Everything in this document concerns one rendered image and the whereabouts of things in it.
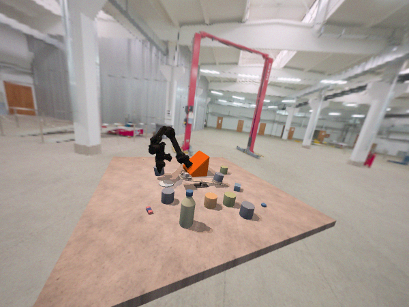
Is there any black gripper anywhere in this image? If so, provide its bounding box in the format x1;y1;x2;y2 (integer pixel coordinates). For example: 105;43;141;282
155;152;166;174

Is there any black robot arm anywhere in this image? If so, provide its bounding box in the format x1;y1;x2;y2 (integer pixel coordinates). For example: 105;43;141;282
149;126;193;168

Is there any olive-yellow cylinder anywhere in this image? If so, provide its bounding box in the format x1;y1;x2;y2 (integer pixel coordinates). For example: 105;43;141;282
223;192;236;207
220;166;228;175

